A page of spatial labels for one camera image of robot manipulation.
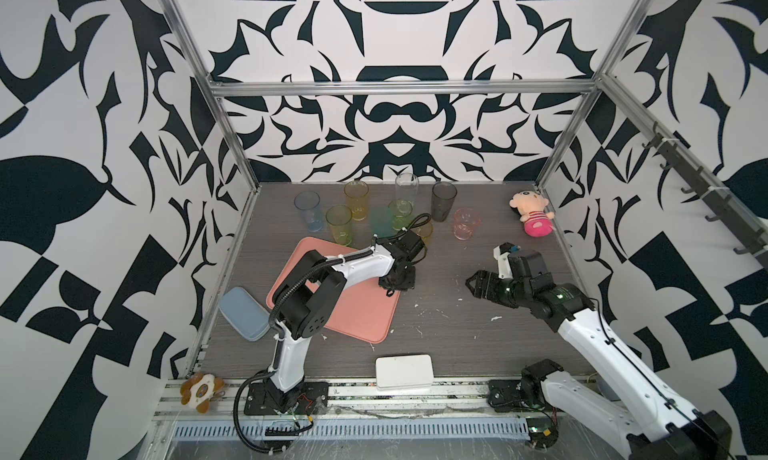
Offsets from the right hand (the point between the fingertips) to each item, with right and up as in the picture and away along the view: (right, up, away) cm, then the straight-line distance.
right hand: (477, 283), depth 78 cm
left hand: (-17, -3, +14) cm, 22 cm away
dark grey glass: (-4, +23, +25) cm, 34 cm away
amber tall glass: (-33, +25, +21) cm, 46 cm away
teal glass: (-25, +16, +27) cm, 40 cm away
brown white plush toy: (-68, -24, -5) cm, 73 cm away
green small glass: (-18, +18, +30) cm, 40 cm away
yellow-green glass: (-39, +16, +19) cm, 46 cm away
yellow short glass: (-14, +13, +1) cm, 19 cm away
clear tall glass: (-16, +28, +29) cm, 43 cm away
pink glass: (+4, +15, +29) cm, 33 cm away
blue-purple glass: (-48, +22, +18) cm, 56 cm away
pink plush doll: (+27, +20, +26) cm, 42 cm away
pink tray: (-29, -10, +11) cm, 33 cm away
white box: (-19, -21, -4) cm, 29 cm away
